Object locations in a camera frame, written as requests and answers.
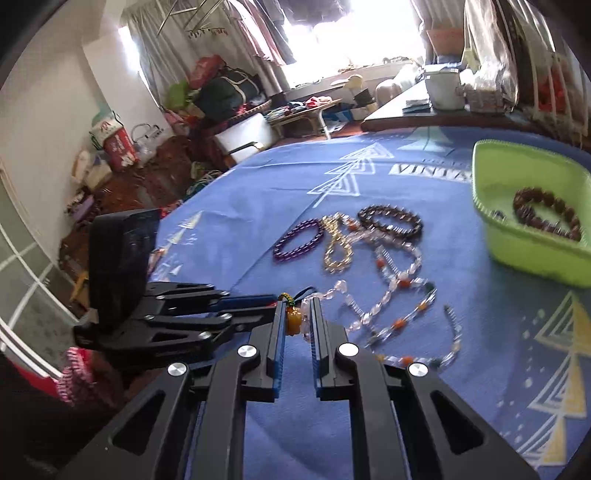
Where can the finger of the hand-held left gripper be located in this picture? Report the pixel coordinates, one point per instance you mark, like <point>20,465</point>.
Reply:
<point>249,302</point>
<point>258,317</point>

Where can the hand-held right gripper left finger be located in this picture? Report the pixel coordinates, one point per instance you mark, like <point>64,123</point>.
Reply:
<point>278,341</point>

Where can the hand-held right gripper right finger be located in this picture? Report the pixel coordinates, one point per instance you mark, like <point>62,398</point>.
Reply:
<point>317,341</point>

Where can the green plastic basket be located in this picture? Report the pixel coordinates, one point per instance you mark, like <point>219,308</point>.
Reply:
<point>512,258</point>

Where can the person's left forearm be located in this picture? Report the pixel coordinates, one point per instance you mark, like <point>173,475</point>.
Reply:
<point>76,376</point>

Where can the grey glass sliding door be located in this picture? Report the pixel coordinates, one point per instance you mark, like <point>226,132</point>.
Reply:
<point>27,277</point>

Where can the brown patterned cloth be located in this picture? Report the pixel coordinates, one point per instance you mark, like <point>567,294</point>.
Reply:
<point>152,175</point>

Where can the blue printed tablecloth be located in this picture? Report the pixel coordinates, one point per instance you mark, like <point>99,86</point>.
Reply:
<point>258,194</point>

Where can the red and white pack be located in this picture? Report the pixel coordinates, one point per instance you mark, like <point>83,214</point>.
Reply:
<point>117,143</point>

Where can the wooden armchair with cushion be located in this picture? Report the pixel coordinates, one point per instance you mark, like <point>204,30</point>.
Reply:
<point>244,134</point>

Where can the green bag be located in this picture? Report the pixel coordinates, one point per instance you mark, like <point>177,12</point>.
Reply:
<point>178,94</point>

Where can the person's dark clothing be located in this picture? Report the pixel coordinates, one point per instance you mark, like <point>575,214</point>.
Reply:
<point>37,438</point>

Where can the low wooden table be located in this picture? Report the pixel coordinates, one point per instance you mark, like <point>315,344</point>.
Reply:
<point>304,113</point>

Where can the dark duffel bag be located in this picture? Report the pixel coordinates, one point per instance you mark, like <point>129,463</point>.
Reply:
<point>228,94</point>

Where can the red bag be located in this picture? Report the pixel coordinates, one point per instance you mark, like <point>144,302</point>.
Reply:
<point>207,71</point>

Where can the beige curtain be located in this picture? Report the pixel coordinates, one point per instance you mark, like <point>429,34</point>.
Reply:
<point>157,46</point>

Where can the small cards stack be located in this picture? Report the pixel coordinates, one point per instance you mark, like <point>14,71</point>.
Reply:
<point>415,106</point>

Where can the white bedding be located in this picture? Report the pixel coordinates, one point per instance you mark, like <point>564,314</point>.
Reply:
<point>395,85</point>

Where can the cardboard box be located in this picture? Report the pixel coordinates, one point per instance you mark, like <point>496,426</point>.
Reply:
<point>445,41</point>

